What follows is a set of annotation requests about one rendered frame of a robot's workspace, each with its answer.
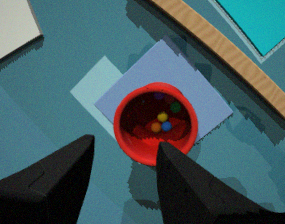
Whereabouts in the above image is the tan wooden plank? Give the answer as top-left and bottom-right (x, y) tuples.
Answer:
(146, 0), (285, 121)

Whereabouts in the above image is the white square block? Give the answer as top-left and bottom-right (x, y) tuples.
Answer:
(0, 0), (44, 61)

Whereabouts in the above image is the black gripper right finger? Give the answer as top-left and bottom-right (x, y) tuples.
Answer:
(157, 141), (285, 224)

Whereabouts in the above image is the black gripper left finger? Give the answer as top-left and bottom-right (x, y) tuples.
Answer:
(0, 135), (95, 224)

